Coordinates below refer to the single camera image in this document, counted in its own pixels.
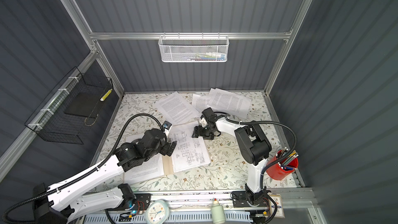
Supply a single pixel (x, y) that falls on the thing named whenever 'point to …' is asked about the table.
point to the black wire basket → (65, 115)
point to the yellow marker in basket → (105, 95)
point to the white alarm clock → (157, 212)
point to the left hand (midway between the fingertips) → (168, 137)
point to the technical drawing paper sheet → (189, 152)
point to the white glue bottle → (217, 213)
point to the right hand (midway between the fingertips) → (199, 137)
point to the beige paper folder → (167, 168)
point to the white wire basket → (194, 48)
